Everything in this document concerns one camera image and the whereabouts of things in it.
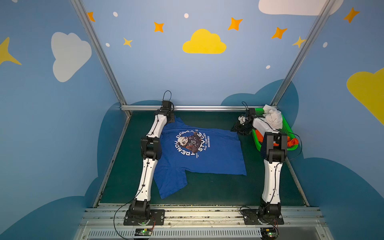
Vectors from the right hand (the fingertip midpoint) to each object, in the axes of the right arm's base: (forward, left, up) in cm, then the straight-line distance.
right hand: (234, 129), depth 108 cm
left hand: (+8, +49, +1) cm, 49 cm away
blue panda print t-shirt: (-16, +36, -3) cm, 39 cm away
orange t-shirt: (-15, -31, +8) cm, 35 cm away
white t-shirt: (+7, -27, +9) cm, 29 cm away
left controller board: (-65, +51, -3) cm, 82 cm away
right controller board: (-61, -10, -4) cm, 62 cm away
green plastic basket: (-1, -35, +3) cm, 35 cm away
